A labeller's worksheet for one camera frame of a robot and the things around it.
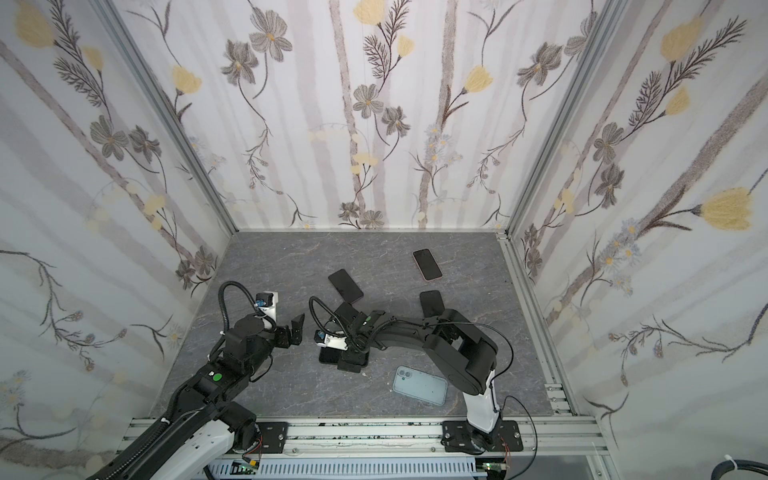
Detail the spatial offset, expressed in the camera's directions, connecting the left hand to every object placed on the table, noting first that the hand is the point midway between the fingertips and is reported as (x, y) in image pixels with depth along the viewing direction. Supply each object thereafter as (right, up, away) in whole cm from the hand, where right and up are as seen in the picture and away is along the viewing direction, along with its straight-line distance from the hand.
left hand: (284, 306), depth 79 cm
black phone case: (+13, -13, -1) cm, 18 cm away
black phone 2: (+43, -3, +23) cm, 49 cm away
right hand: (+13, -11, +9) cm, 19 cm away
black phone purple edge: (+13, +3, +25) cm, 28 cm away
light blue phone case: (+37, -23, +4) cm, 44 cm away
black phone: (+13, -13, -1) cm, 18 cm away
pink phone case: (+39, +9, +29) cm, 50 cm away
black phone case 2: (+43, -3, +23) cm, 49 cm away
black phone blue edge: (+43, +11, +32) cm, 55 cm away
